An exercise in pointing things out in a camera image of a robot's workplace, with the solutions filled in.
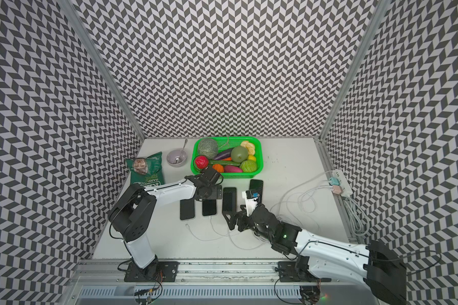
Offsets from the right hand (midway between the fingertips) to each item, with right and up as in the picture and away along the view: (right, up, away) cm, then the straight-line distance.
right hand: (232, 213), depth 75 cm
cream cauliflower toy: (+9, +28, +32) cm, 43 cm away
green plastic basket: (-1, +15, +21) cm, 26 cm away
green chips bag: (-45, +15, +23) cm, 53 cm away
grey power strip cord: (+59, -6, +13) cm, 60 cm away
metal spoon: (-32, +21, +30) cm, 48 cm away
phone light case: (-12, -2, +16) cm, 20 cm away
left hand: (-12, +4, +19) cm, 22 cm away
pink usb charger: (+52, +6, +19) cm, 56 cm away
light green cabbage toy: (+8, +18, +20) cm, 28 cm away
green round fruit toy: (+3, +24, +26) cm, 35 cm away
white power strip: (+57, +6, +19) cm, 60 cm away
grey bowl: (-34, +24, +29) cm, 51 cm away
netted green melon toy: (-14, +28, +23) cm, 39 cm away
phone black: (+12, +7, +21) cm, 25 cm away
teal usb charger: (+52, +10, +22) cm, 57 cm away
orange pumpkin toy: (-8, +17, +22) cm, 29 cm away
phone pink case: (-2, -1, +16) cm, 16 cm away
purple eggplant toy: (-6, +24, +29) cm, 37 cm away
